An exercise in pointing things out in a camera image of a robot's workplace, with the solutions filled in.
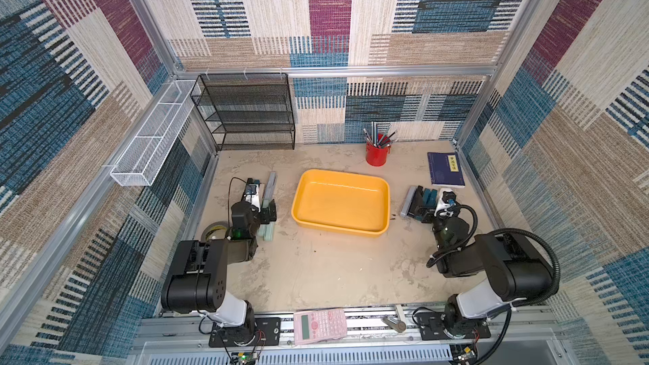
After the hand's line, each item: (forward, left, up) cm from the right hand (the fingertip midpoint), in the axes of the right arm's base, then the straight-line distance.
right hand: (434, 196), depth 90 cm
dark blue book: (+21, -14, -11) cm, 27 cm away
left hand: (+2, +62, -3) cm, 62 cm away
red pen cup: (+24, +16, -5) cm, 30 cm away
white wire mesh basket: (-2, +89, +24) cm, 92 cm away
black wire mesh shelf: (+39, +71, +9) cm, 82 cm away
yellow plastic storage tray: (+6, +32, -13) cm, 35 cm away
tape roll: (-6, +80, -8) cm, 81 cm away
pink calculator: (-37, +40, -9) cm, 56 cm away
